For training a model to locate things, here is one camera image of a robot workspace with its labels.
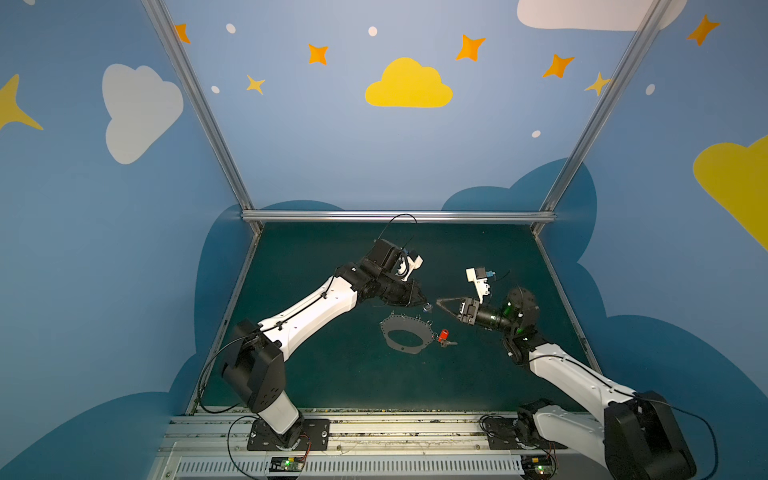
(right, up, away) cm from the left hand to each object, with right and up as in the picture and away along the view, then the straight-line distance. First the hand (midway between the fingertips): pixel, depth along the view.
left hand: (430, 301), depth 75 cm
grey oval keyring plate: (-5, -10, +20) cm, 23 cm away
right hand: (+3, 0, -1) cm, 3 cm away
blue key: (0, -2, +1) cm, 2 cm away
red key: (+6, -14, +16) cm, 22 cm away
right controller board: (+26, -40, -4) cm, 48 cm away
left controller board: (-36, -39, -5) cm, 53 cm away
